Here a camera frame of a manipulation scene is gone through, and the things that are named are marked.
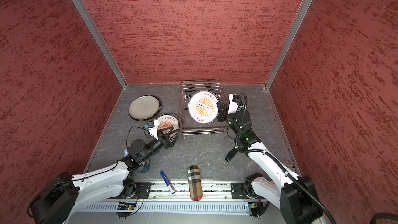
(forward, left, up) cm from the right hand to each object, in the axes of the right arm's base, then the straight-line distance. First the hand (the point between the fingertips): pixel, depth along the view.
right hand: (215, 105), depth 77 cm
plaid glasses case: (-31, +11, -22) cm, 39 cm away
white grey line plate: (+18, +48, -24) cm, 57 cm away
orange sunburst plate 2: (+2, +7, -3) cm, 8 cm away
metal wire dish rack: (+1, +15, -24) cm, 28 cm away
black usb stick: (-16, -9, -26) cm, 32 cm away
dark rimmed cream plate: (+14, +36, -23) cm, 45 cm away
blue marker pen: (-32, +23, -24) cm, 46 cm away
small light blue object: (-15, +50, -21) cm, 56 cm away
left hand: (-10, +19, -7) cm, 23 cm away
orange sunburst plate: (+5, +29, -22) cm, 37 cm away
